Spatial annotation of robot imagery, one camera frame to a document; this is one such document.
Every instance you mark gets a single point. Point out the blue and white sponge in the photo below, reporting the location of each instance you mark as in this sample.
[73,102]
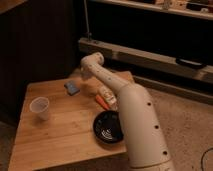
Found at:
[71,88]

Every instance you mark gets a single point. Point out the orange pepper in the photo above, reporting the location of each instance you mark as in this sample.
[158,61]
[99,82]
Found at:
[101,102]

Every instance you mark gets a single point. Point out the long grey bench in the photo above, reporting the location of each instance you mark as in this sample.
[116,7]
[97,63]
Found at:
[145,59]

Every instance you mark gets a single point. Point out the wooden table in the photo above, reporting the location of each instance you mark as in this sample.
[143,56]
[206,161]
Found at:
[67,137]

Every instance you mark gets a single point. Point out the clear plastic cup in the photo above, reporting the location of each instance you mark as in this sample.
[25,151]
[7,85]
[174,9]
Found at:
[40,106]

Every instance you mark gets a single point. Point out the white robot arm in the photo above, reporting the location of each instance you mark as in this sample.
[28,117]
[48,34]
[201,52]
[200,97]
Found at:
[144,140]

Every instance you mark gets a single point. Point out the black handle on bench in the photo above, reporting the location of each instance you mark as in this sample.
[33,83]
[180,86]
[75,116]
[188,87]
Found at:
[191,65]

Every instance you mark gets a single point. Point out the black bowl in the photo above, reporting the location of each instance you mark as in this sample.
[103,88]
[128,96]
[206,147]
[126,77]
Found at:
[106,127]

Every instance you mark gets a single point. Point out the grey metal pole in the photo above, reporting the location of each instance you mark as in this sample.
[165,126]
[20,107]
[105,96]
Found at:
[88,33]

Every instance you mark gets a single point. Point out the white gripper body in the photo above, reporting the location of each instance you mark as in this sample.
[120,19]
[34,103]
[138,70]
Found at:
[86,75]

